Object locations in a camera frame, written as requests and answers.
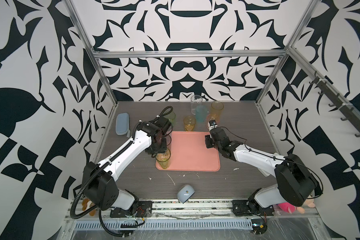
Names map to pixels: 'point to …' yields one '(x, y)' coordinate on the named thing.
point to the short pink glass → (208, 117)
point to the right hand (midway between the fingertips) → (209, 134)
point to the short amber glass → (189, 121)
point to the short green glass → (171, 117)
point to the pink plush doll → (291, 208)
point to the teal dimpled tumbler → (201, 113)
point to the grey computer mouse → (185, 193)
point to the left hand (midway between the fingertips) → (160, 147)
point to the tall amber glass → (216, 107)
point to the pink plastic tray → (188, 152)
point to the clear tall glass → (196, 101)
